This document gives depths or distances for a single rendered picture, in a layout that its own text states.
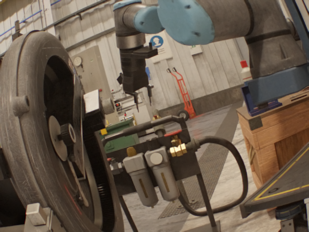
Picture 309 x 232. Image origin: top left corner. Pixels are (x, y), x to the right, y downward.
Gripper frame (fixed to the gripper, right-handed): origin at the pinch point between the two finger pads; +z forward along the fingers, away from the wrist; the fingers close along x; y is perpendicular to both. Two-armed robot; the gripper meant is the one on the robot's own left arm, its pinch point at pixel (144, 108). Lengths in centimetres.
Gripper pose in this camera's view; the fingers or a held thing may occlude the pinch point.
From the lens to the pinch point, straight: 162.6
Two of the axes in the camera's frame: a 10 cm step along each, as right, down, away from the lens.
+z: 1.1, 9.0, 4.1
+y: -7.2, -2.1, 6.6
